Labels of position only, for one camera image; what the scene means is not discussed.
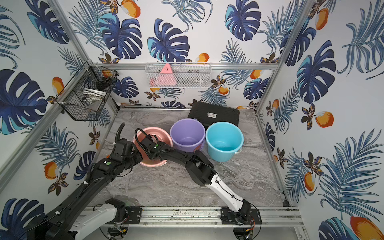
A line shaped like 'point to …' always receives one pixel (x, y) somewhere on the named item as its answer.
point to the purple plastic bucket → (187, 135)
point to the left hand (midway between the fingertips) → (143, 156)
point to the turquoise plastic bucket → (223, 140)
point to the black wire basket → (86, 92)
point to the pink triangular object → (166, 77)
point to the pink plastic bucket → (162, 135)
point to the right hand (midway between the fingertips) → (159, 150)
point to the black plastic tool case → (208, 113)
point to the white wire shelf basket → (182, 74)
